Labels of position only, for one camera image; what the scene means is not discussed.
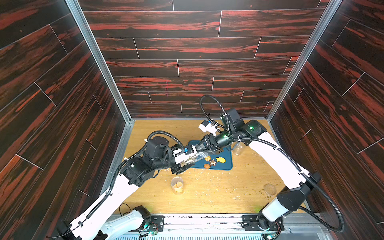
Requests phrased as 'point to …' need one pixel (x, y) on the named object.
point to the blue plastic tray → (226, 154)
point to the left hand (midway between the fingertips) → (189, 155)
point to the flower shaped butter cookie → (208, 158)
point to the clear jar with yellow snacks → (177, 185)
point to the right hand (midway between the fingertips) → (199, 150)
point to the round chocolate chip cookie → (206, 166)
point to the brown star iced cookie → (213, 162)
